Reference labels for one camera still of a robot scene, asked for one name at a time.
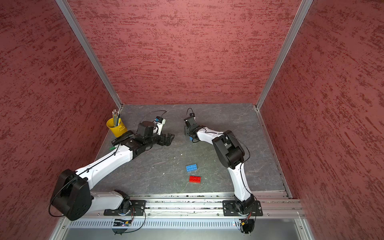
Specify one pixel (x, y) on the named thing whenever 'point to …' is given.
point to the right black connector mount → (246, 225)
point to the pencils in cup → (116, 119)
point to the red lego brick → (195, 179)
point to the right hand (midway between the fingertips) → (190, 131)
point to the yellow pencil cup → (118, 130)
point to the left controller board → (120, 222)
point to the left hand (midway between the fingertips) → (167, 136)
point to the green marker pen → (112, 148)
